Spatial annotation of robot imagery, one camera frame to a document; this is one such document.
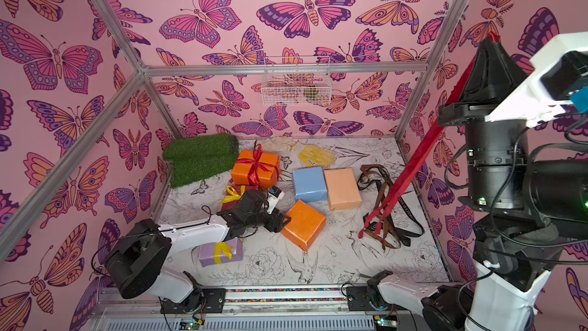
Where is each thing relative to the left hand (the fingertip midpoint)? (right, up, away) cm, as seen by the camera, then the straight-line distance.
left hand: (286, 214), depth 87 cm
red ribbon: (+38, -2, +12) cm, 40 cm away
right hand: (+29, +35, -59) cm, 75 cm away
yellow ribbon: (-21, -9, -9) cm, 24 cm away
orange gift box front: (+7, -3, -3) cm, 8 cm away
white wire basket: (+4, +53, +8) cm, 54 cm away
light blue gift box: (+9, +10, +10) cm, 17 cm away
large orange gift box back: (-14, +17, +8) cm, 23 cm away
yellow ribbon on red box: (-21, +6, +4) cm, 22 cm away
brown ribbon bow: (+36, -9, 0) cm, 37 cm away
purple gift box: (-26, -10, -10) cm, 30 cm away
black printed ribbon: (+45, -8, +1) cm, 46 cm away
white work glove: (-5, +28, +30) cm, 42 cm away
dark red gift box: (-24, +2, +2) cm, 24 cm away
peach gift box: (+23, +7, +10) cm, 27 cm away
